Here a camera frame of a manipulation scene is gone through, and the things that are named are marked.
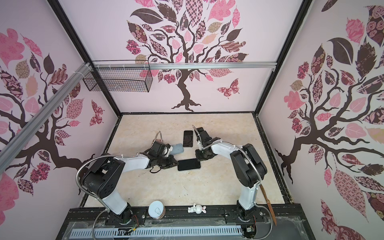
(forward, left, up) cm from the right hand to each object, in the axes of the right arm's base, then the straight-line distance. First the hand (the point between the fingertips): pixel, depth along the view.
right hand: (198, 157), depth 95 cm
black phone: (-4, +7, -1) cm, 8 cm away
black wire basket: (+64, +63, +18) cm, 91 cm away
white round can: (-31, +21, +6) cm, 38 cm away
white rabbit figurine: (-30, +1, +2) cm, 30 cm away
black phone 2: (+17, +7, -2) cm, 18 cm away
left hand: (-5, +13, +1) cm, 14 cm away
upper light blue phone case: (+6, +14, +1) cm, 16 cm away
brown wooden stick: (-28, -36, 0) cm, 46 cm away
